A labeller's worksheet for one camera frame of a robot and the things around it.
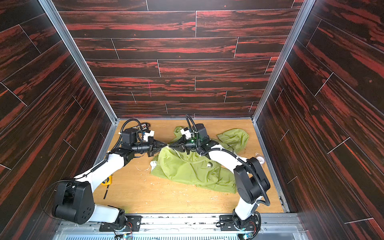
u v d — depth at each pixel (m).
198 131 0.66
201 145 0.68
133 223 0.74
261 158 0.99
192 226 0.73
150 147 0.72
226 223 0.73
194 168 0.92
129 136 0.65
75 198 0.83
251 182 0.46
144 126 1.13
